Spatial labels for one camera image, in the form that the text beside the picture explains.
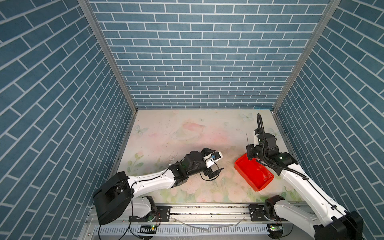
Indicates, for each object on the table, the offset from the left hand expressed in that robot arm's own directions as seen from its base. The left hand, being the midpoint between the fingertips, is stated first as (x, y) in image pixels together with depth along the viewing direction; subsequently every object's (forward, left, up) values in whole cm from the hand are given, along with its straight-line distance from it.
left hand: (218, 159), depth 76 cm
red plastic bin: (-3, -22, -12) cm, 25 cm away
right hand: (+8, -16, +1) cm, 18 cm away
